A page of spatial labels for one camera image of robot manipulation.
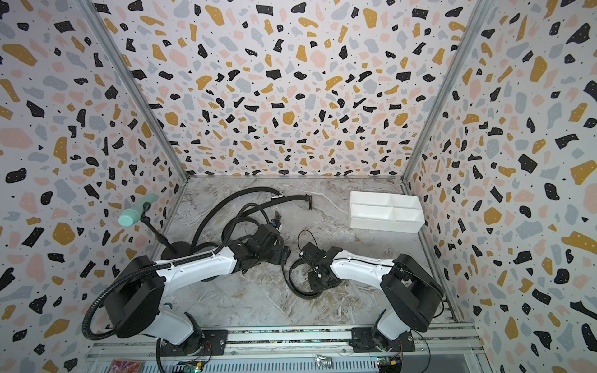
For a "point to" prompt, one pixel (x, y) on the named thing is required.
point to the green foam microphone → (130, 216)
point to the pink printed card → (125, 366)
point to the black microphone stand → (172, 250)
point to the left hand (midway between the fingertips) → (286, 248)
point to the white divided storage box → (385, 212)
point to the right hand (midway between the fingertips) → (320, 287)
